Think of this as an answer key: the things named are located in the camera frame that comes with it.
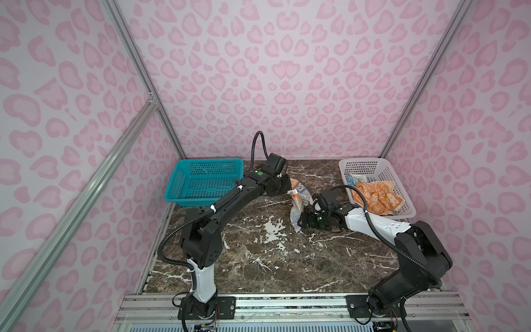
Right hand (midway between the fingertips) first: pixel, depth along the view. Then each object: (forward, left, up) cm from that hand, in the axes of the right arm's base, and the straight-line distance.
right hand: (306, 222), depth 88 cm
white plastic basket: (+33, -40, -3) cm, 52 cm away
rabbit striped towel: (+9, +3, +5) cm, 11 cm away
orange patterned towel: (+15, -36, -2) cm, 39 cm away
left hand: (+11, +7, +13) cm, 18 cm away
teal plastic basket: (+25, +52, -5) cm, 58 cm away
